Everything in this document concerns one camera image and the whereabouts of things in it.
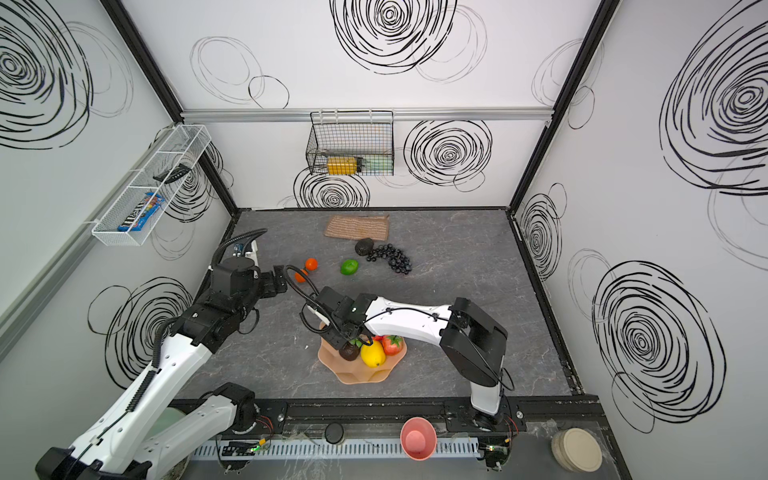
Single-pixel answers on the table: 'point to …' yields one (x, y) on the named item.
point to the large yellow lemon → (374, 355)
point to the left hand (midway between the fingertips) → (268, 268)
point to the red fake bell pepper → (379, 338)
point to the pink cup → (418, 438)
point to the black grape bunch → (396, 259)
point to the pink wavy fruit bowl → (354, 372)
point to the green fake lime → (349, 266)
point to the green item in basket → (377, 165)
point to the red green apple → (392, 344)
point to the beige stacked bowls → (576, 450)
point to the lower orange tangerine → (299, 278)
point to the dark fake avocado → (364, 246)
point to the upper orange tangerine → (311, 264)
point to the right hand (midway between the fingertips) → (330, 329)
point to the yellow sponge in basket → (342, 165)
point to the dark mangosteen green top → (350, 350)
